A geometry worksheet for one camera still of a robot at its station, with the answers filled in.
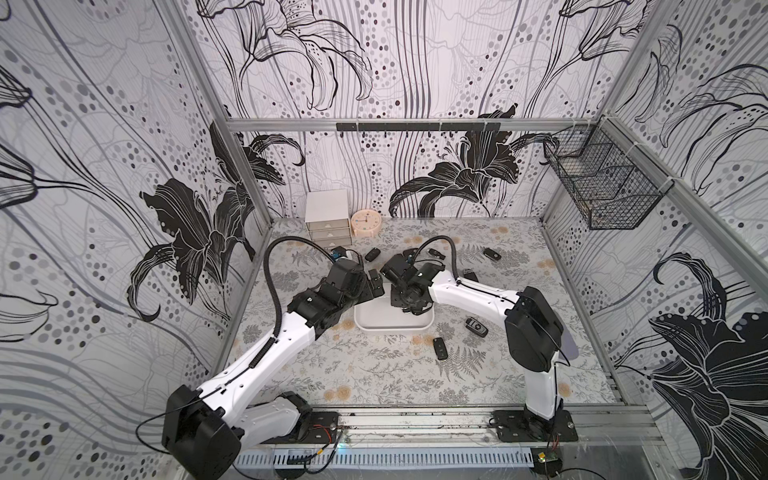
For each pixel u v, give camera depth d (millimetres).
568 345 858
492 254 1055
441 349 842
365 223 1147
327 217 1077
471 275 1014
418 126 887
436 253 1073
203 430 370
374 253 1073
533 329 481
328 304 555
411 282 645
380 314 906
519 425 722
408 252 1077
